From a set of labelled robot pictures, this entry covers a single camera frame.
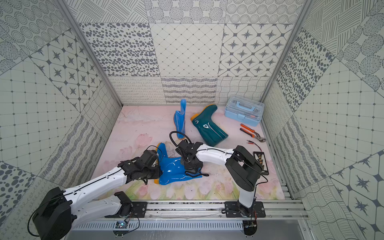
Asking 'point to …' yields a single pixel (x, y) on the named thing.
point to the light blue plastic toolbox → (247, 111)
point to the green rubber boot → (203, 122)
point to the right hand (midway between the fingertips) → (192, 167)
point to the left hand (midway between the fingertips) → (164, 174)
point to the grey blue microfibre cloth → (196, 174)
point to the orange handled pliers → (258, 136)
